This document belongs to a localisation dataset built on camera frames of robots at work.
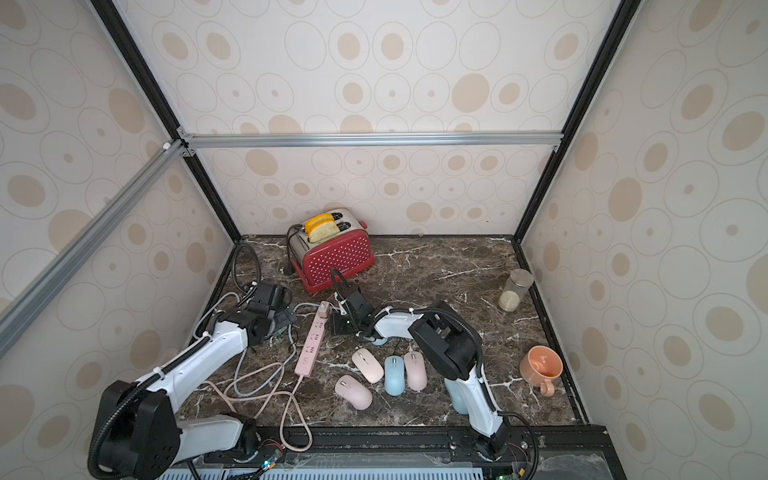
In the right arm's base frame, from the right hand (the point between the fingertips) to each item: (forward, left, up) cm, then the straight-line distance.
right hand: (325, 333), depth 92 cm
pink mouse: (-9, -14, 0) cm, 17 cm away
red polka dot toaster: (+24, -1, +17) cm, 29 cm away
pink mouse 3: (-11, -28, +1) cm, 30 cm away
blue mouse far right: (-16, -39, -2) cm, 42 cm away
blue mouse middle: (-12, -22, 0) cm, 25 cm away
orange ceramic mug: (-7, -63, -2) cm, 64 cm away
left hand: (+1, +11, +9) cm, 14 cm away
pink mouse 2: (-17, -12, 0) cm, 21 cm away
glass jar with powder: (+13, -58, +11) cm, 61 cm away
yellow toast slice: (+27, +3, +20) cm, 34 cm away
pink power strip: (-8, +3, 0) cm, 9 cm away
